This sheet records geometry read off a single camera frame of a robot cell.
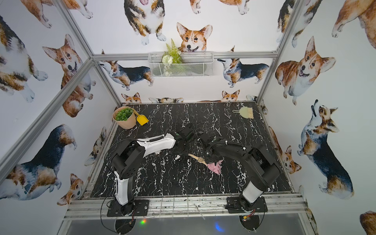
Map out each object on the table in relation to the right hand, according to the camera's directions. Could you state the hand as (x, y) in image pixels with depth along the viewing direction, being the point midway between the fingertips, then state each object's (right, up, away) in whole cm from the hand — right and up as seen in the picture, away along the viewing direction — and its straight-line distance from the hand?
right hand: (210, 158), depth 89 cm
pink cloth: (+3, -4, -6) cm, 7 cm away
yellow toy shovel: (-50, +23, +20) cm, 59 cm away
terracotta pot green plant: (-55, +25, +6) cm, 61 cm away
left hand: (-16, +2, +5) cm, 17 cm away
